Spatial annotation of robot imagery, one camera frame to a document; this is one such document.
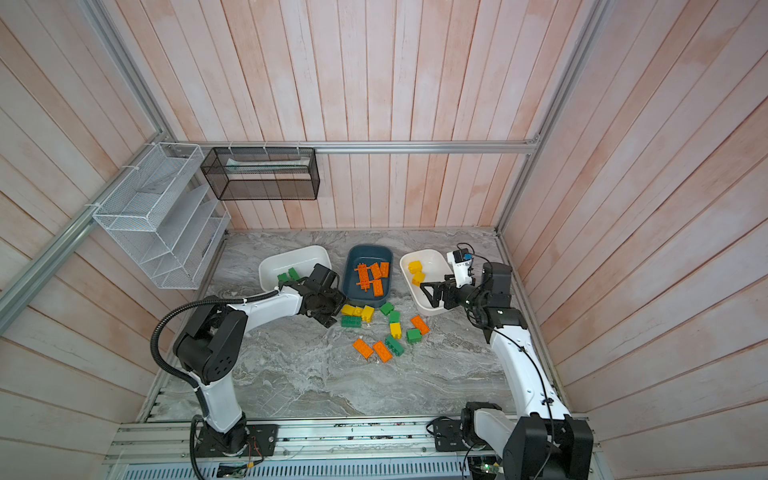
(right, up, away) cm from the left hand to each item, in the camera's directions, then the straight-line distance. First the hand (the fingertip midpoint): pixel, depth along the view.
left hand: (347, 312), depth 94 cm
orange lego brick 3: (+10, +7, +7) cm, 14 cm away
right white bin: (+27, +14, +13) cm, 33 cm away
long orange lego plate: (+5, +11, +10) cm, 15 cm away
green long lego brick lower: (+15, -9, -6) cm, 18 cm away
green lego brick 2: (-24, +11, +9) cm, 28 cm away
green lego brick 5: (+16, -2, +1) cm, 16 cm away
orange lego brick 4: (+5, -10, -6) cm, 12 cm away
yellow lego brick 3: (+7, 0, 0) cm, 7 cm away
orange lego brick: (+12, +14, +13) cm, 23 cm away
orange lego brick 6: (+24, -4, 0) cm, 24 cm away
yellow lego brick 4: (0, 0, +1) cm, 1 cm away
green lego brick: (-20, +12, +10) cm, 26 cm away
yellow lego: (+24, +10, +10) cm, 28 cm away
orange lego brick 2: (+9, +13, +12) cm, 20 cm away
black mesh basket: (-31, +48, +10) cm, 57 cm away
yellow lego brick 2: (+16, -5, -4) cm, 17 cm away
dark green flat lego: (+1, -3, -1) cm, 3 cm away
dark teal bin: (+6, +19, +17) cm, 26 cm away
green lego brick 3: (+21, -7, -3) cm, 22 cm away
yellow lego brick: (+24, +14, +13) cm, 30 cm away
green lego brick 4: (+13, +1, +3) cm, 13 cm away
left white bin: (-18, +17, +14) cm, 28 cm away
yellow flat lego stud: (+3, 0, +2) cm, 4 cm away
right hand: (+26, +11, -14) cm, 31 cm away
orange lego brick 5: (+12, -11, -6) cm, 17 cm away
